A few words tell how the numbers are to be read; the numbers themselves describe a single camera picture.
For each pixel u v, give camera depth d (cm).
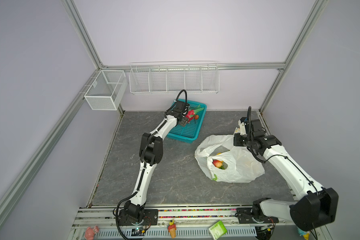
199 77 104
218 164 85
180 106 84
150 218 74
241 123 75
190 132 108
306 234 67
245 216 74
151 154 64
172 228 69
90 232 68
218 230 69
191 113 108
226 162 73
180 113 84
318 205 39
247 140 63
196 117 112
